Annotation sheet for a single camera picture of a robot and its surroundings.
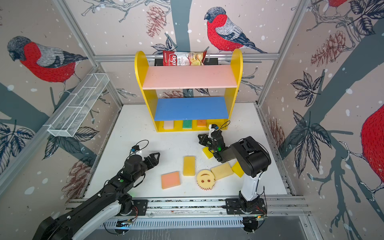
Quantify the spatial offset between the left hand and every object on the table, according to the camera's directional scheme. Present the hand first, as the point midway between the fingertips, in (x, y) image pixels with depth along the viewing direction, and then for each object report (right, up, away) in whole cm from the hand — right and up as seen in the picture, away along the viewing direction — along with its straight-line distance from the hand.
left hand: (155, 156), depth 83 cm
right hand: (+23, +8, +12) cm, 27 cm away
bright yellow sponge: (+47, -8, +1) cm, 48 cm away
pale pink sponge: (+3, +17, +21) cm, 27 cm away
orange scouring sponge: (+27, +17, +24) cm, 40 cm away
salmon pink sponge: (+9, -13, -1) cm, 16 cm away
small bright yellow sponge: (+31, -1, +6) cm, 32 cm away
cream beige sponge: (+38, -9, +1) cm, 39 cm away
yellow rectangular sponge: (+19, -7, +5) cm, 21 cm away
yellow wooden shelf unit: (+12, +24, +12) cm, 29 cm away
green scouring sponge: (+17, +17, +22) cm, 32 cm away
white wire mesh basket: (-40, +25, -8) cm, 48 cm away
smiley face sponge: (+28, -12, -3) cm, 31 cm away
